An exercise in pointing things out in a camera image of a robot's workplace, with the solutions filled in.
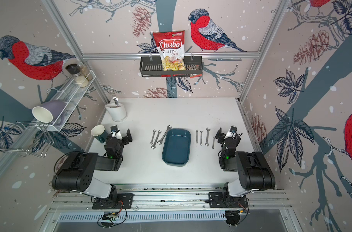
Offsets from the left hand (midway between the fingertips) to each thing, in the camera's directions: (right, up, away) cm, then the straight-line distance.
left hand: (123, 127), depth 91 cm
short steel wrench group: (+48, -8, +7) cm, 49 cm away
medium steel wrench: (+57, -4, +12) cm, 58 cm away
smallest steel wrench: (+17, -11, +5) cm, 21 cm away
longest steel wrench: (+23, -11, +7) cm, 26 cm away
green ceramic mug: (-17, -4, +4) cm, 18 cm away
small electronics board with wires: (+1, -44, -21) cm, 49 cm away
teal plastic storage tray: (+34, -14, +2) cm, 37 cm away
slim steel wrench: (+51, -9, +7) cm, 52 cm away
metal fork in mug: (-12, +18, +16) cm, 27 cm away
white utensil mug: (-9, +8, +12) cm, 17 cm away
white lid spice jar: (-22, +28, -8) cm, 36 cm away
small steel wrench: (+19, -13, +4) cm, 24 cm away
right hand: (+67, -1, 0) cm, 67 cm away
